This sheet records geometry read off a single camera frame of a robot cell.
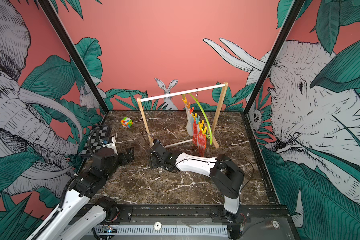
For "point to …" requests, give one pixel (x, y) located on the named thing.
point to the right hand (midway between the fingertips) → (152, 158)
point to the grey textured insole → (189, 129)
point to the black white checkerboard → (94, 145)
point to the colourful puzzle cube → (127, 122)
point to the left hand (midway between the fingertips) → (128, 148)
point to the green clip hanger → (203, 129)
